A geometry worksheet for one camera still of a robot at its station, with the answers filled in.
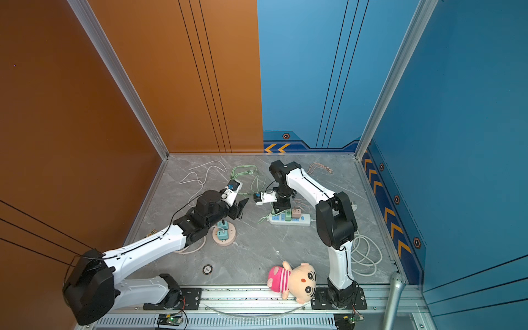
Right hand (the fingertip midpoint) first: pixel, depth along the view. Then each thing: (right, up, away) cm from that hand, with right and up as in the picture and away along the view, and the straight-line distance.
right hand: (279, 204), depth 91 cm
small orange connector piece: (-55, -12, -1) cm, 57 cm away
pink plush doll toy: (+6, -23, -21) cm, 32 cm away
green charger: (+4, -4, -4) cm, 7 cm away
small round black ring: (-29, -24, -10) cm, 39 cm away
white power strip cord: (+35, -19, -8) cm, 41 cm away
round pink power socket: (-20, -13, -5) cm, 24 cm away
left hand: (-15, +7, -10) cm, 19 cm away
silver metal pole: (+42, -26, -17) cm, 53 cm away
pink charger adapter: (+7, -3, -3) cm, 9 cm away
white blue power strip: (0, -6, 0) cm, 6 cm away
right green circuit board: (+23, -37, -21) cm, 48 cm away
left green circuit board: (-39, -37, -20) cm, 57 cm away
